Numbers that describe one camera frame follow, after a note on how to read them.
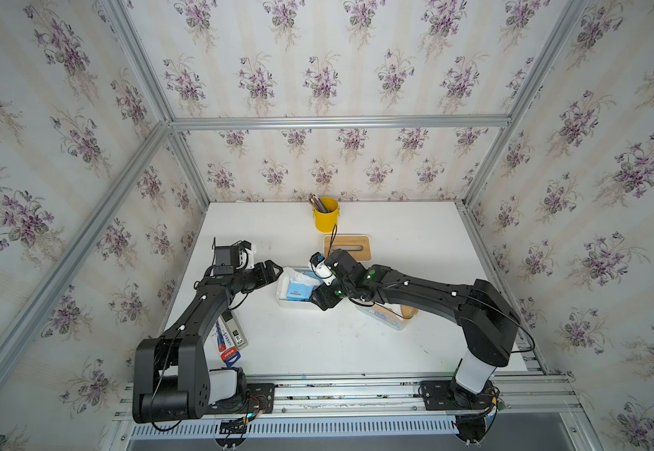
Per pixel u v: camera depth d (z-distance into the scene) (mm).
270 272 779
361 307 733
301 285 867
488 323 452
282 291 924
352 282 647
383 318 842
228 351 799
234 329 819
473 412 716
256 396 732
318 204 1010
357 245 1019
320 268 750
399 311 798
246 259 747
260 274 765
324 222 1101
